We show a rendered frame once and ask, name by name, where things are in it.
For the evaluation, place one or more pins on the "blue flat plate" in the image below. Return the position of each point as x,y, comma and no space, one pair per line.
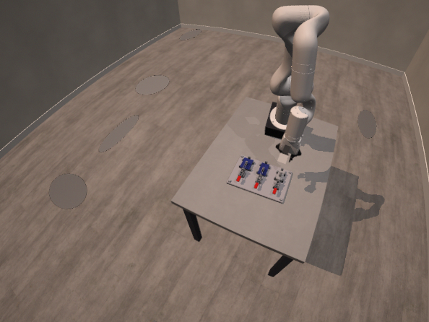
249,163

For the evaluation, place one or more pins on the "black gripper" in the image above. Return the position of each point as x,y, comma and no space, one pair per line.
294,147

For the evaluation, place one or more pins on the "blue rectangular plate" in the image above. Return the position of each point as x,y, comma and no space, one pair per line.
265,169

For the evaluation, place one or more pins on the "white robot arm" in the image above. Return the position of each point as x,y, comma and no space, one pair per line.
298,27

